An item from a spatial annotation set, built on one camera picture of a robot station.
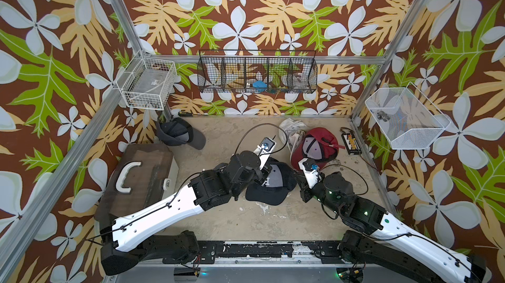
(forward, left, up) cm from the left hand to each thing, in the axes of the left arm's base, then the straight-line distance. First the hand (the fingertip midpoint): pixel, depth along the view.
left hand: (267, 154), depth 65 cm
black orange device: (+27, -49, -31) cm, 64 cm away
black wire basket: (+52, +3, -3) cm, 53 cm away
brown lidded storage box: (+2, +51, -18) cm, 55 cm away
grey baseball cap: (+35, +47, -31) cm, 66 cm away
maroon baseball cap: (+23, -30, -28) cm, 47 cm away
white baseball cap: (+29, -16, -23) cm, 40 cm away
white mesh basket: (+21, -61, -4) cm, 64 cm away
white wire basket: (+36, +52, +2) cm, 64 cm away
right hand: (-2, -10, -10) cm, 14 cm away
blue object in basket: (+43, +1, -4) cm, 43 cm away
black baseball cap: (-3, -5, -22) cm, 22 cm away
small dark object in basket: (+24, -52, -6) cm, 57 cm away
